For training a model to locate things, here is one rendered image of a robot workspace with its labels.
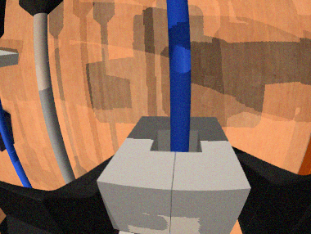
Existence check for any dark blue box with red arrow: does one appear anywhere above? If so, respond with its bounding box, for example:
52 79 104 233
0 110 15 152

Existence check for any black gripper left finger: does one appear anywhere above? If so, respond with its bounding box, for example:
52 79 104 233
0 155 119 234

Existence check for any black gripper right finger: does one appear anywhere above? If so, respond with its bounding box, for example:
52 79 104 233
232 146 311 234

